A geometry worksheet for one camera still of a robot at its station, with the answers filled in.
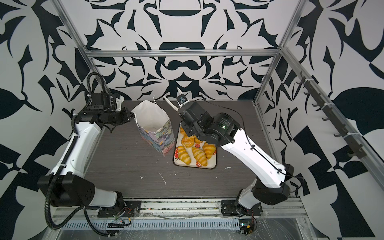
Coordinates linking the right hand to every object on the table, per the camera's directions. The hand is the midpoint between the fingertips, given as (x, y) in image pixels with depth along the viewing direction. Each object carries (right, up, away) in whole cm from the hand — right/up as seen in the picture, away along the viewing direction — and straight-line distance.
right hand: (188, 115), depth 63 cm
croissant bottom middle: (+6, -23, +24) cm, 34 cm away
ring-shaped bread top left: (-4, -11, +36) cm, 38 cm away
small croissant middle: (+4, -15, +32) cm, 36 cm away
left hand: (-30, +1, +16) cm, 34 cm away
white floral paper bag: (-25, -7, +42) cm, 49 cm away
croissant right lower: (+12, -21, +28) cm, 37 cm away
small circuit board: (+27, -52, +8) cm, 59 cm away
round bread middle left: (-1, -16, +30) cm, 34 cm away
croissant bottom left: (-4, -23, +26) cm, 35 cm away
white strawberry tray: (0, -22, +30) cm, 37 cm away
